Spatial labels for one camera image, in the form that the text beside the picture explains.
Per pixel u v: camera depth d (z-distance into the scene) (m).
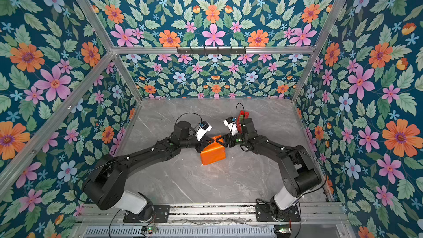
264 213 0.74
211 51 0.91
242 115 1.01
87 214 0.75
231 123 0.79
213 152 0.82
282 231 0.70
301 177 0.46
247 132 0.72
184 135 0.70
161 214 0.73
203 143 0.74
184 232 0.77
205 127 0.74
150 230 0.70
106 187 0.44
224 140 0.78
